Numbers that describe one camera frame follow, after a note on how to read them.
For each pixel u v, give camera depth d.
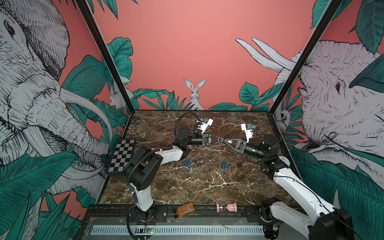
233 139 0.69
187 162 0.92
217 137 0.71
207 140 0.69
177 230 0.70
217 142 0.71
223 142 0.70
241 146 0.64
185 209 0.72
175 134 0.65
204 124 0.72
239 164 0.93
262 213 0.68
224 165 0.91
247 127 0.66
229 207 0.74
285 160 0.88
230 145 0.69
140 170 0.48
